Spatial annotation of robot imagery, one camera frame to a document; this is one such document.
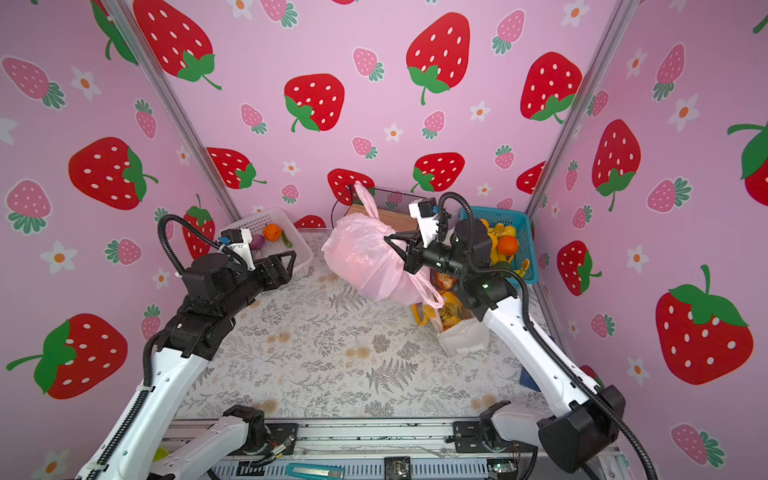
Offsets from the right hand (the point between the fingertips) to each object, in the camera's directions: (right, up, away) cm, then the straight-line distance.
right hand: (385, 236), depth 63 cm
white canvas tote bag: (+17, -22, +10) cm, 30 cm away
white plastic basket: (-38, +3, +50) cm, 63 cm away
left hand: (-24, -4, +5) cm, 24 cm away
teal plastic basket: (+45, -5, +35) cm, 57 cm away
